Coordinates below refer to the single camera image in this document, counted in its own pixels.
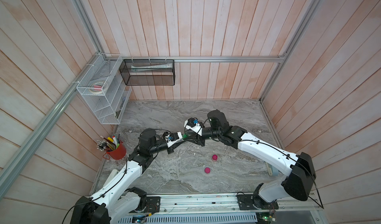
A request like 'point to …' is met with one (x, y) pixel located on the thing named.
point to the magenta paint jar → (214, 157)
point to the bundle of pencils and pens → (110, 143)
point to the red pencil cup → (117, 153)
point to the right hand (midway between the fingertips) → (184, 134)
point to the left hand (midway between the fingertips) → (182, 138)
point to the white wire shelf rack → (108, 106)
